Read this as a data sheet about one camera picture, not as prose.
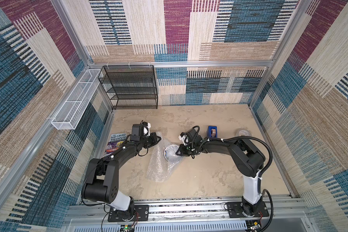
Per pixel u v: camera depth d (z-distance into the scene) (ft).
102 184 1.45
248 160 1.70
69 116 2.34
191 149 2.49
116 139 3.26
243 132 3.34
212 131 3.17
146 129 2.50
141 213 2.39
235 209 2.41
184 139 2.88
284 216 2.42
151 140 2.64
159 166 2.73
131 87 3.57
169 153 2.99
